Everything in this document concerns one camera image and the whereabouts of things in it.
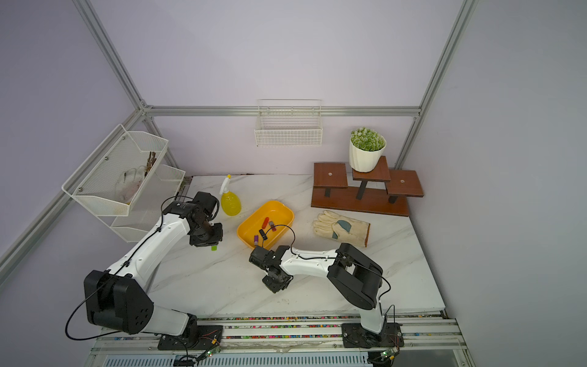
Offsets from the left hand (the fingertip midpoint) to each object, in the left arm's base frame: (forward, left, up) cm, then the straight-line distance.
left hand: (214, 244), depth 82 cm
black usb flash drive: (+11, -15, -12) cm, 22 cm away
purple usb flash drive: (+9, -12, -12) cm, 19 cm away
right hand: (-9, -24, -14) cm, 29 cm away
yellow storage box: (+21, -23, -12) cm, 33 cm away
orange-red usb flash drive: (+17, -15, -12) cm, 26 cm away
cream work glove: (+14, -46, -10) cm, 49 cm away
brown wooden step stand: (+37, -73, -12) cm, 83 cm away
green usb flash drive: (-2, 0, 0) cm, 2 cm away
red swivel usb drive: (+15, -19, -13) cm, 27 cm away
